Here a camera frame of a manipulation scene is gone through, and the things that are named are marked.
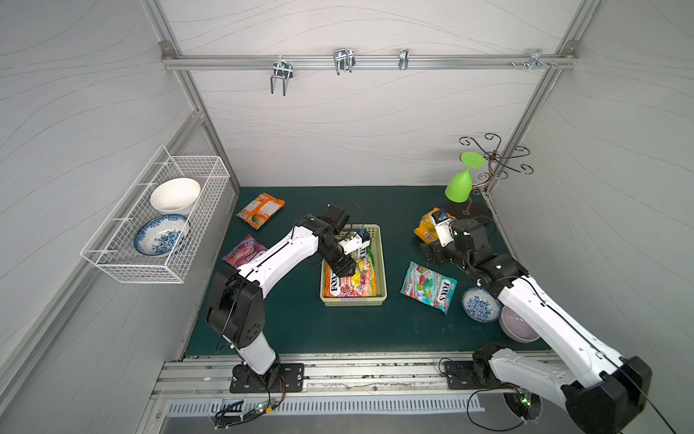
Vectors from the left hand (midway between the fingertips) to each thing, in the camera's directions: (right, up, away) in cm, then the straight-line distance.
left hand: (348, 267), depth 82 cm
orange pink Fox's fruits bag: (+4, -6, +4) cm, 8 cm away
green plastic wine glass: (+37, +25, +7) cm, 46 cm away
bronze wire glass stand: (+49, +34, +5) cm, 60 cm away
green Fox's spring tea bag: (+6, +2, +13) cm, 15 cm away
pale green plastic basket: (+10, +5, +18) cm, 22 cm away
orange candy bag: (-38, +17, +29) cm, 51 cm away
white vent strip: (-9, -34, -12) cm, 37 cm away
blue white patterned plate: (-46, +11, -17) cm, 50 cm away
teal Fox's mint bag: (+26, -8, +6) cm, 28 cm away
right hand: (+27, +10, -4) cm, 29 cm away
